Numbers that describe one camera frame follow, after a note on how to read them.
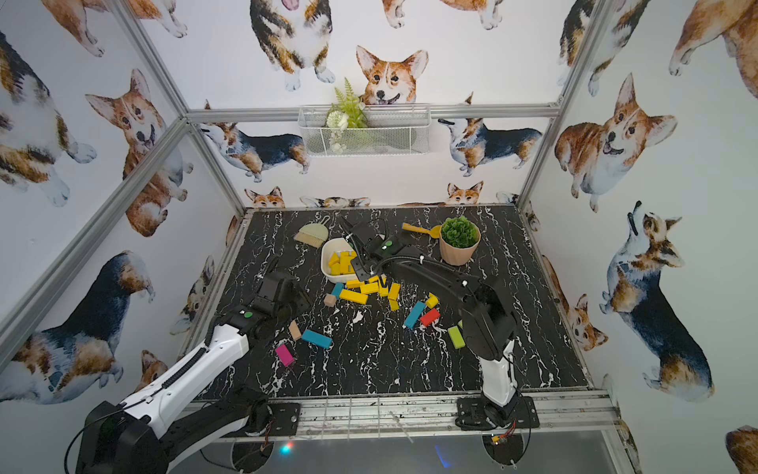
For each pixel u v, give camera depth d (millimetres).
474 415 732
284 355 838
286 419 735
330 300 926
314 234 1137
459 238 976
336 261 1025
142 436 381
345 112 818
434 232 1135
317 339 865
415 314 923
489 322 479
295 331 861
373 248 648
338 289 970
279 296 638
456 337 863
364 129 863
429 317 908
